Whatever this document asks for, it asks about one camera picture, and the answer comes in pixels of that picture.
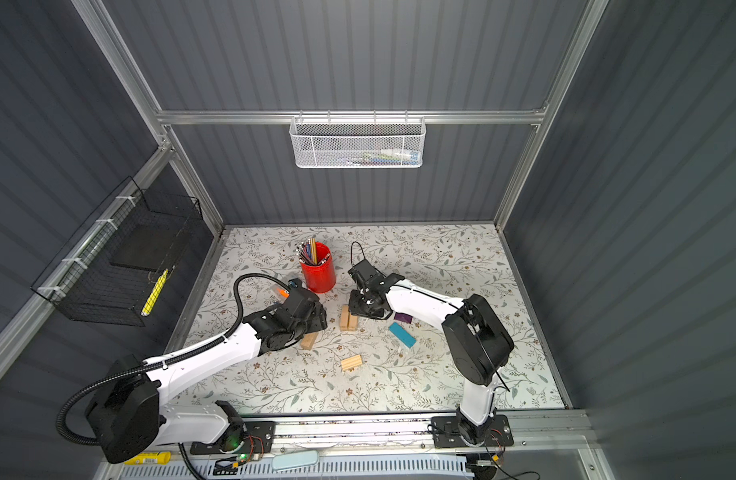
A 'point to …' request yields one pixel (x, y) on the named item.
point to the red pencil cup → (320, 277)
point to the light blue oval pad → (294, 459)
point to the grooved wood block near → (351, 362)
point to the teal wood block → (399, 332)
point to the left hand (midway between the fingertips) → (319, 315)
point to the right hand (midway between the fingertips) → (356, 311)
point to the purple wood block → (403, 317)
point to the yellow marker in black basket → (154, 293)
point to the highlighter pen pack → (284, 293)
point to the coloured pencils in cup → (306, 252)
